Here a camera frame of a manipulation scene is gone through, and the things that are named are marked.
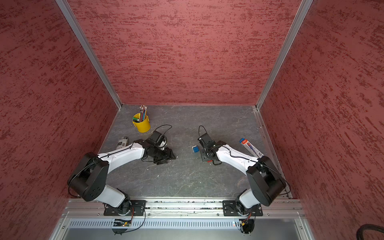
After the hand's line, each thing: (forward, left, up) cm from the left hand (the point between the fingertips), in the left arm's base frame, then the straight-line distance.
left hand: (171, 162), depth 86 cm
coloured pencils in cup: (+30, +21, +11) cm, 38 cm away
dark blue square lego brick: (+9, -14, 0) cm, 17 cm away
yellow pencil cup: (+25, +22, +2) cm, 33 cm away
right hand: (+3, -22, 0) cm, 22 cm away
